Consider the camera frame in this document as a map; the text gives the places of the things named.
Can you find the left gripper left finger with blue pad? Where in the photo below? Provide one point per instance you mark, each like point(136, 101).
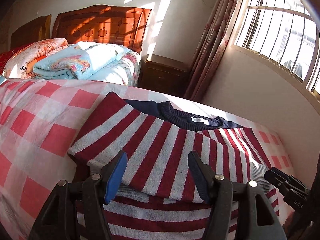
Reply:
point(73, 210)

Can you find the light blue floral folded quilt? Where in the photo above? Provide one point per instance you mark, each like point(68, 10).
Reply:
point(91, 61)

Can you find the pink white checkered bedsheet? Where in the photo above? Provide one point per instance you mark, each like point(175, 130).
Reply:
point(41, 118)

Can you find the dark brown wooden headboard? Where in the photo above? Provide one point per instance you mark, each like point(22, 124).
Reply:
point(33, 31)

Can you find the pink floral folded quilt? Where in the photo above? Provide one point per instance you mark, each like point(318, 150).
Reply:
point(21, 64)

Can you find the barred window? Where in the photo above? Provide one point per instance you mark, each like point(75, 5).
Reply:
point(283, 32)

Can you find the pink floral curtain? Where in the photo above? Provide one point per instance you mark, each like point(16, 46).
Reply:
point(211, 47)

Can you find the wooden nightstand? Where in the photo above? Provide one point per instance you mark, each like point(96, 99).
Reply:
point(163, 75)

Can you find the red grey striped navy sweater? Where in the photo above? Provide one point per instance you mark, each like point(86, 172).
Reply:
point(158, 198)

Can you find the orange wooden headboard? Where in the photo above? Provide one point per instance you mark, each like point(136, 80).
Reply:
point(104, 24)

